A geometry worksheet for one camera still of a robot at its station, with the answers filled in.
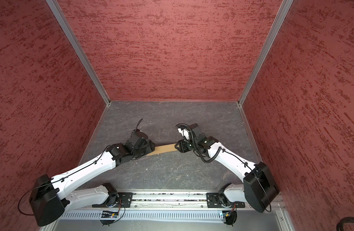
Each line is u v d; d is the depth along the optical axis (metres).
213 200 0.74
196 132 0.64
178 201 0.76
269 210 0.42
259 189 0.41
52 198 0.38
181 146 0.71
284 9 0.72
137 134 0.61
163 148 0.78
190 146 0.70
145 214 0.71
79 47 0.87
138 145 0.61
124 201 0.75
